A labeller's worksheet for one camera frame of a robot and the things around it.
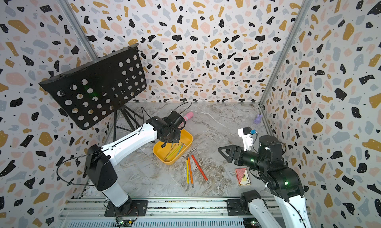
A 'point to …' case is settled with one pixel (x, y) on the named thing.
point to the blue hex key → (181, 146)
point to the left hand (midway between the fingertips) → (177, 138)
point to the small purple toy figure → (258, 120)
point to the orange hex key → (190, 168)
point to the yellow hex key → (187, 162)
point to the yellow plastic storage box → (169, 155)
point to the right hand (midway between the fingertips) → (222, 151)
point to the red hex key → (199, 166)
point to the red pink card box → (242, 176)
